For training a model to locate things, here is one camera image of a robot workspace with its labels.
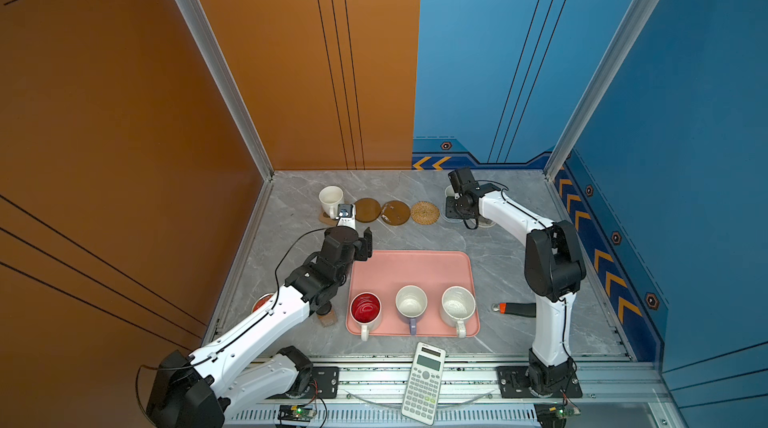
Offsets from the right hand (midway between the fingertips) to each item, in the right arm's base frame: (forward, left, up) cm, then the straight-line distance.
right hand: (452, 210), depth 99 cm
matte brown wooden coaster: (+7, +30, -9) cm, 32 cm away
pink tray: (-18, +8, -8) cm, 21 cm away
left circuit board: (-55, +43, -8) cm, 70 cm away
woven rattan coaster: (+5, +9, -7) cm, 12 cm away
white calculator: (-50, +12, -7) cm, 52 cm away
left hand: (-16, +29, +14) cm, 36 cm away
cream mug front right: (-30, +1, -6) cm, 30 cm away
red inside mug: (-32, +28, -5) cm, 43 cm away
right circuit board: (-55, -19, -10) cm, 59 cm away
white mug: (+5, +42, 0) cm, 42 cm away
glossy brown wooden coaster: (+5, +19, -7) cm, 21 cm away
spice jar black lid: (-35, +37, +1) cm, 51 cm away
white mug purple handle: (-29, +15, -6) cm, 33 cm away
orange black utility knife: (-31, -15, -6) cm, 35 cm away
